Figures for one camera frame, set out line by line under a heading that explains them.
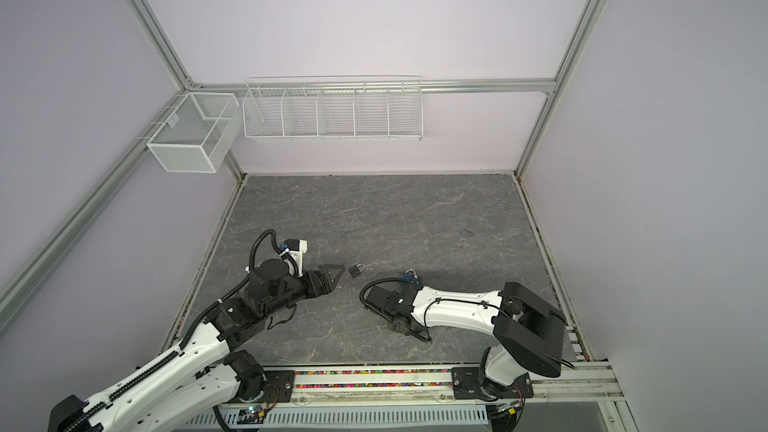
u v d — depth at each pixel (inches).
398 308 23.3
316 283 26.6
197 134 38.3
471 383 29.2
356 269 36.9
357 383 29.7
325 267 26.4
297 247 27.8
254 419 28.5
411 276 36.9
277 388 28.9
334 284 27.0
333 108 38.6
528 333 16.8
